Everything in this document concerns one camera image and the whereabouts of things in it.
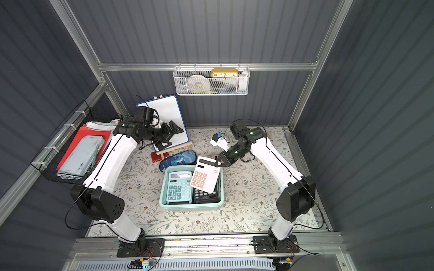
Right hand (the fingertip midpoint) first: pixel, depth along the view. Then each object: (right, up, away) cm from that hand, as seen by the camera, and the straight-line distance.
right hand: (221, 162), depth 76 cm
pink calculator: (-7, -6, -1) cm, 9 cm away
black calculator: (-9, -17, +5) cm, 20 cm away
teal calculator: (-20, -14, +5) cm, 25 cm away
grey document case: (-56, +3, -8) cm, 57 cm away
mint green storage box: (-17, -4, +9) cm, 20 cm away
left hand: (-20, +12, +2) cm, 23 cm away
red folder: (-55, +15, +3) cm, 57 cm away
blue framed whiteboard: (-27, +26, +11) cm, 39 cm away
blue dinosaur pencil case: (-21, 0, +26) cm, 34 cm away
